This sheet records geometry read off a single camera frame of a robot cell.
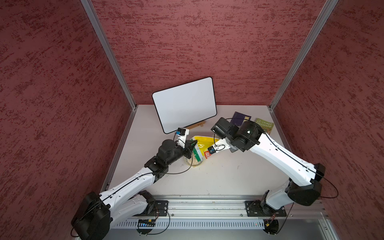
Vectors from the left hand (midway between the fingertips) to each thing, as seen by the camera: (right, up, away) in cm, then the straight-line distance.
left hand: (195, 143), depth 76 cm
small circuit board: (-24, -39, -4) cm, 46 cm away
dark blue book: (+33, +10, +36) cm, 50 cm away
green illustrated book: (+52, +7, +28) cm, 59 cm away
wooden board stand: (+3, +9, +23) cm, 25 cm away
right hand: (+18, +6, -6) cm, 20 cm away
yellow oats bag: (+4, 0, -1) cm, 4 cm away
